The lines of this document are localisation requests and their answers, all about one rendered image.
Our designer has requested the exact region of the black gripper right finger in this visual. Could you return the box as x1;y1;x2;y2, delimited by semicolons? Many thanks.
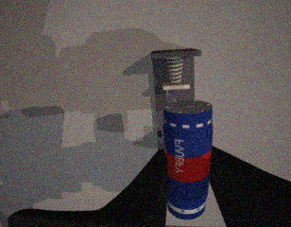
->
210;147;291;227

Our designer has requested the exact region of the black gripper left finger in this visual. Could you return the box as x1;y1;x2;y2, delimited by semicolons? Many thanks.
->
9;150;168;227

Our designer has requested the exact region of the blue and red battery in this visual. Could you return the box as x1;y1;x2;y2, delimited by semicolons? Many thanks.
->
163;99;214;219

